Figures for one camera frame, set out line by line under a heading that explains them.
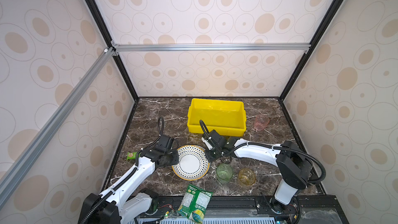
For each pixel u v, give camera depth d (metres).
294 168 0.45
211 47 0.90
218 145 0.66
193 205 0.72
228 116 1.10
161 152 0.60
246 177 0.81
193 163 0.86
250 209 0.74
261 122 1.03
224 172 0.83
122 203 0.42
